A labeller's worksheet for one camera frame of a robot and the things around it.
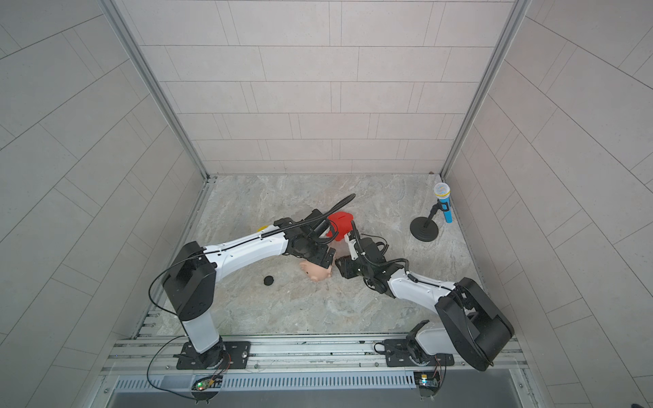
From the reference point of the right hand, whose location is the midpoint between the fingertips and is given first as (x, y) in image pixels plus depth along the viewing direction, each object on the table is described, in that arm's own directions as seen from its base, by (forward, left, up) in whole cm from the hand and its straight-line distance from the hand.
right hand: (341, 261), depth 87 cm
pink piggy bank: (-5, +9, +4) cm, 11 cm away
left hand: (+1, +5, +2) cm, 5 cm away
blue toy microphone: (+11, -33, +20) cm, 41 cm away
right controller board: (-35, -21, -5) cm, 41 cm away
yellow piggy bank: (+17, +30, -1) cm, 34 cm away
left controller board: (-32, +37, +3) cm, 49 cm away
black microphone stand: (+12, -33, -2) cm, 35 cm away
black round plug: (-4, +25, -2) cm, 26 cm away
